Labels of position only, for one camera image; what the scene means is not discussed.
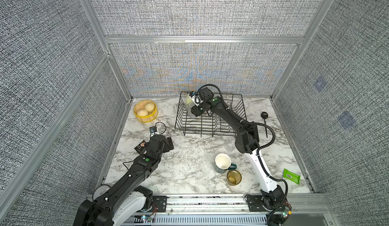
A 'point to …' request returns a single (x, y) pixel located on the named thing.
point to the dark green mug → (223, 162)
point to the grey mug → (191, 105)
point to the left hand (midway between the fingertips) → (165, 138)
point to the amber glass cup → (234, 177)
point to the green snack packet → (291, 176)
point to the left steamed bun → (142, 112)
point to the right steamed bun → (150, 107)
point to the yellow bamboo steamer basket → (151, 116)
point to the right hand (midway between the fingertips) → (195, 103)
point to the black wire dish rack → (208, 113)
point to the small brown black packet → (140, 146)
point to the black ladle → (264, 115)
